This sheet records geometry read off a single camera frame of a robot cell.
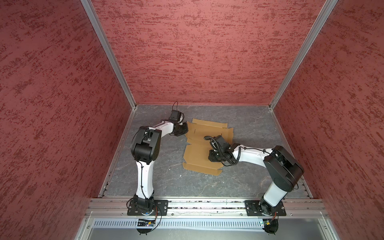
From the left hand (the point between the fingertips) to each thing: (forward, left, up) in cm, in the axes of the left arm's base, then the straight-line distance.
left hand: (187, 132), depth 103 cm
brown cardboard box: (-16, -7, -2) cm, 17 cm away
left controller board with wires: (-53, +17, -2) cm, 55 cm away
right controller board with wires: (-53, -43, -2) cm, 69 cm away
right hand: (-21, -15, 0) cm, 26 cm away
